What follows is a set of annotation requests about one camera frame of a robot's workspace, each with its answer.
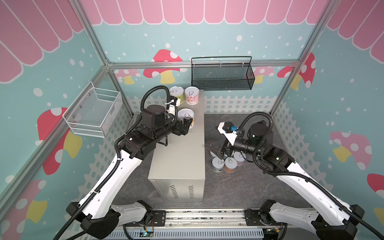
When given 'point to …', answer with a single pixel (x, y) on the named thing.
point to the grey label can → (217, 164)
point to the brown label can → (230, 164)
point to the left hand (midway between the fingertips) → (183, 120)
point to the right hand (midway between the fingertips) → (211, 136)
